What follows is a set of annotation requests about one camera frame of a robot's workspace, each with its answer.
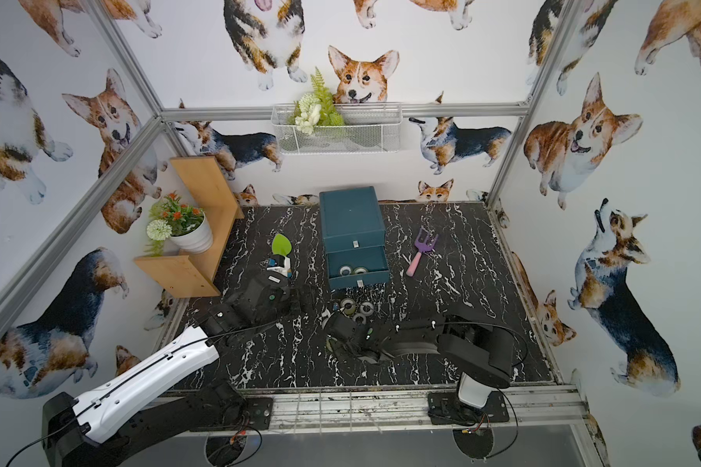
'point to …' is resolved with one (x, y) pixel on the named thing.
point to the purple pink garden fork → (424, 241)
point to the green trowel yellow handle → (280, 245)
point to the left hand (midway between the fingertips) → (305, 283)
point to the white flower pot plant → (188, 229)
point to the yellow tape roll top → (349, 305)
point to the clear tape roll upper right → (366, 313)
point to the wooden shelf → (191, 274)
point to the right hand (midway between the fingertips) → (341, 329)
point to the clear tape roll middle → (359, 315)
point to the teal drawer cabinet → (354, 237)
